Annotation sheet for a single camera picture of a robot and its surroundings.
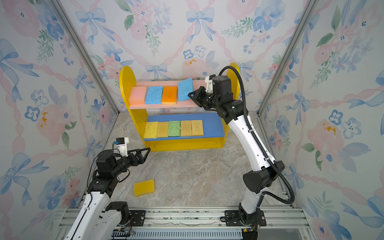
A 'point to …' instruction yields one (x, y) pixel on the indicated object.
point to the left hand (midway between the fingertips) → (144, 148)
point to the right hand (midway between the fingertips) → (187, 93)
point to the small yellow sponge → (197, 128)
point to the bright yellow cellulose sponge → (151, 130)
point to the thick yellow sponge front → (144, 187)
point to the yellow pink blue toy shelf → (169, 119)
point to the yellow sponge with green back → (162, 129)
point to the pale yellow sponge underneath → (186, 128)
